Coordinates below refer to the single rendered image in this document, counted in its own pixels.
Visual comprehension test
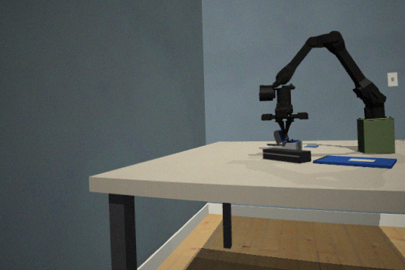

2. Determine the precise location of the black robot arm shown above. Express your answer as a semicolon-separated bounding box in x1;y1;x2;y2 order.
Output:
259;31;386;119

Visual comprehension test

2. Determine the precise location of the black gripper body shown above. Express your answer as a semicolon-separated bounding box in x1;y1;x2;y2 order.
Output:
261;100;308;121

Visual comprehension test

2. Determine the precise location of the blue notebook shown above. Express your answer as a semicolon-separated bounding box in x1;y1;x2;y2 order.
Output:
313;156;397;169

